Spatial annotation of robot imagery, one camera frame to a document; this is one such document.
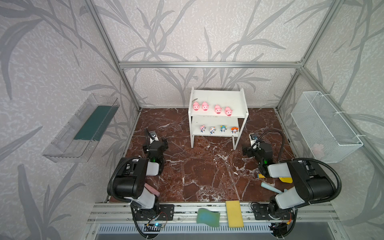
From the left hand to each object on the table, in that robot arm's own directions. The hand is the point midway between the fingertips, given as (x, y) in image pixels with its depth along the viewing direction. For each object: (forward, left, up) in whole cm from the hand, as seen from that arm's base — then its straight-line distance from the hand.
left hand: (156, 134), depth 93 cm
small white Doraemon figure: (-4, -34, +10) cm, 36 cm away
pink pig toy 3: (-2, -36, +26) cm, 45 cm away
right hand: (0, -60, -2) cm, 60 cm away
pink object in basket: (-16, -87, +13) cm, 89 cm away
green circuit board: (-47, -7, -9) cm, 48 cm away
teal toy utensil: (-29, -67, -7) cm, 74 cm away
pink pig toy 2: (+1, -30, +25) cm, 39 cm away
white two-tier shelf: (+7, -47, +24) cm, 53 cm away
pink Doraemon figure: (-2, -29, +10) cm, 31 cm away
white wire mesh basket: (-16, -83, +26) cm, 88 cm away
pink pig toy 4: (-3, -41, +26) cm, 49 cm away
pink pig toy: (+1, -26, +25) cm, 36 cm away
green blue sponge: (-43, -31, -8) cm, 54 cm away
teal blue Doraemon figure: (-2, -41, +10) cm, 42 cm away
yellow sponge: (-42, -45, -7) cm, 62 cm away
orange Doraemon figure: (-3, -47, +10) cm, 48 cm away
